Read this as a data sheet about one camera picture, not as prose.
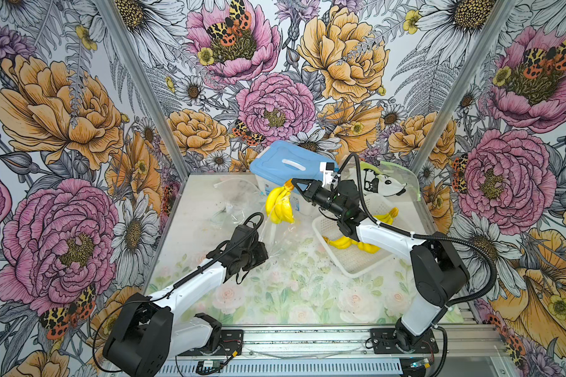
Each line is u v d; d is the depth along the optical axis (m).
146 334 0.41
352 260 0.92
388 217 0.95
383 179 1.06
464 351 1.20
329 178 0.76
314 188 0.73
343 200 0.66
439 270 0.47
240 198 1.14
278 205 0.78
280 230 0.83
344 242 0.93
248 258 0.72
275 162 1.03
